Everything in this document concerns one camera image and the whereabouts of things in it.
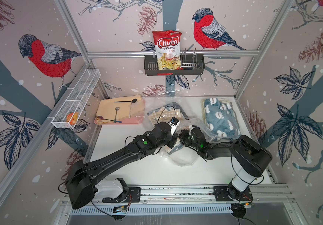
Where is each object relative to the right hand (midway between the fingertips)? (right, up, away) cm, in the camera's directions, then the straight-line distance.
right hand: (173, 132), depth 88 cm
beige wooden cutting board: (-48, +15, +25) cm, 56 cm away
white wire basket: (-56, +10, -20) cm, 60 cm away
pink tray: (-27, +7, +19) cm, 33 cm away
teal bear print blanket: (+32, +7, +3) cm, 34 cm away
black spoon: (-33, +22, +30) cm, 49 cm away
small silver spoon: (-46, +15, +25) cm, 54 cm away
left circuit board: (-29, -37, -18) cm, 50 cm away
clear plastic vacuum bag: (+9, -15, -1) cm, 18 cm away
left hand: (+2, +2, -14) cm, 14 cm away
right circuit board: (+37, -34, -19) cm, 53 cm away
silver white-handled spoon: (-34, +13, +23) cm, 43 cm away
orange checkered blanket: (-6, +11, +13) cm, 18 cm away
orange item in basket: (-50, +10, -22) cm, 56 cm away
